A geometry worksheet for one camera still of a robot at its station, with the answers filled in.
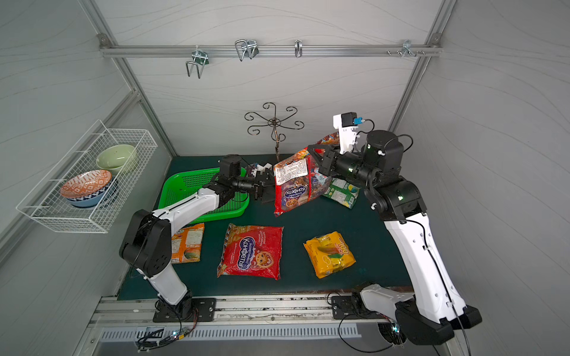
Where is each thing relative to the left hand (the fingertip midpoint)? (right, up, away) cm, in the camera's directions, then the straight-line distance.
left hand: (282, 191), depth 73 cm
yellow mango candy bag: (+17, -23, +7) cm, 30 cm away
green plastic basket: (-48, +2, +25) cm, 54 cm away
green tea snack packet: (+27, -3, +28) cm, 40 cm away
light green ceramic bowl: (-56, +11, 0) cm, 57 cm away
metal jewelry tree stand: (-4, +27, +17) cm, 33 cm away
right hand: (+8, +13, -18) cm, 24 cm away
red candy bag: (-12, -23, +8) cm, 27 cm away
